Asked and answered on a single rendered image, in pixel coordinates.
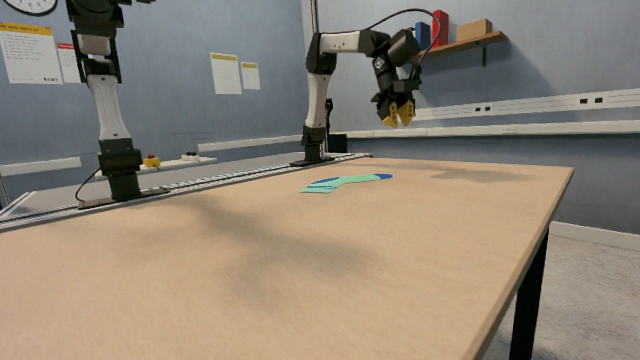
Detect mint green sock with blue heel and toe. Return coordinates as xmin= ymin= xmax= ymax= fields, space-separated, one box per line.
xmin=299 ymin=174 xmax=393 ymax=193

